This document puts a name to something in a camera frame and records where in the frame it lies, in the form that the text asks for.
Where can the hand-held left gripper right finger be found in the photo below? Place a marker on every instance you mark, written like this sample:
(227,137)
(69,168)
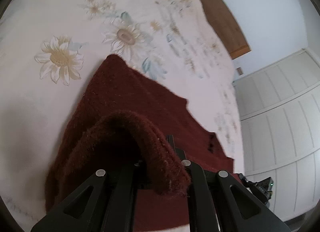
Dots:
(197,197)

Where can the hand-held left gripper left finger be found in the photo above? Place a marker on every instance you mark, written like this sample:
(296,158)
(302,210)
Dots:
(125,192)

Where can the dark red knit sweater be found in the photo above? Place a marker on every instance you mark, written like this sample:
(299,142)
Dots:
(125,101)

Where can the white wardrobe doors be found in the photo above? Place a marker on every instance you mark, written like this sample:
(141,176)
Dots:
(280,121)

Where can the wooden headboard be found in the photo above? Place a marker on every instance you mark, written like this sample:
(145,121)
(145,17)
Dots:
(225,21)

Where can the floral pink bed blanket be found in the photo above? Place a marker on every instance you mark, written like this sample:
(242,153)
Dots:
(62,9)

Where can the wall socket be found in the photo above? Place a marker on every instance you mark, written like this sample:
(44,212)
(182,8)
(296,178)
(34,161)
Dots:
(239,71)

